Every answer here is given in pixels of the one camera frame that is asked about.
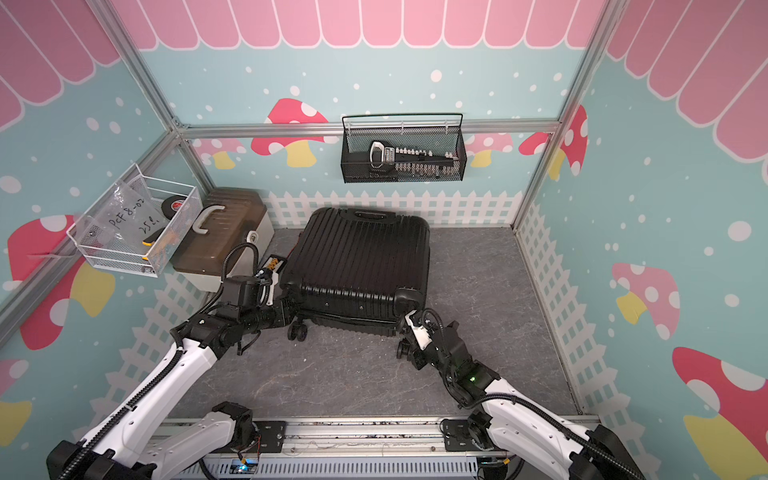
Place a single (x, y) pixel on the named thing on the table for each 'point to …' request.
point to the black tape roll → (171, 205)
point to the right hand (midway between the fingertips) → (406, 334)
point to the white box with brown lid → (229, 216)
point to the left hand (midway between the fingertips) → (293, 313)
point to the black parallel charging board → (274, 262)
